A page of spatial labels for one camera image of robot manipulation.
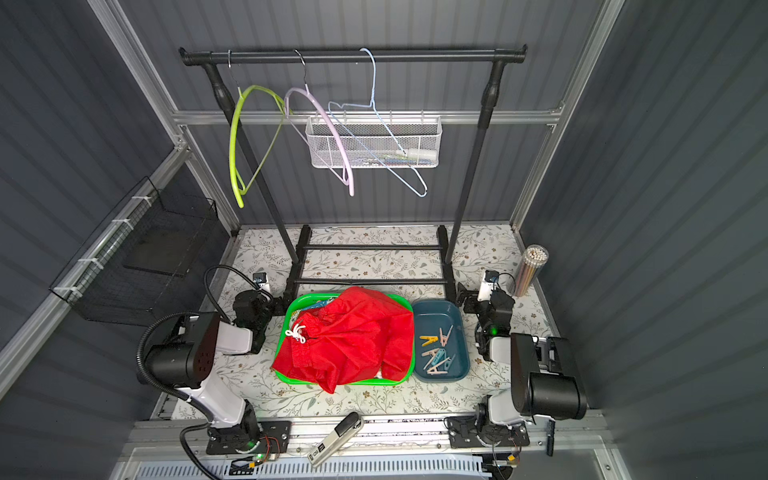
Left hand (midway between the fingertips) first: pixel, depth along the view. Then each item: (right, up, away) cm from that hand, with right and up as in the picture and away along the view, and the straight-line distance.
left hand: (279, 290), depth 96 cm
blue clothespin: (+53, -18, -11) cm, 58 cm away
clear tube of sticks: (+79, +11, -9) cm, 80 cm away
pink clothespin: (+48, -17, -9) cm, 52 cm away
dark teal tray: (+51, -17, -11) cm, 55 cm away
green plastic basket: (+8, -3, -9) cm, 12 cm away
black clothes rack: (+4, +12, +8) cm, 15 cm away
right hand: (+64, +2, -5) cm, 64 cm away
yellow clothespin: (+48, -14, -7) cm, 51 cm away
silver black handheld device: (+25, -31, -25) cm, 47 cm away
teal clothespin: (+53, -20, -12) cm, 57 cm away
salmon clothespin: (+53, -14, -7) cm, 55 cm away
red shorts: (+30, -8, -25) cm, 40 cm away
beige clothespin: (+48, -21, -13) cm, 54 cm away
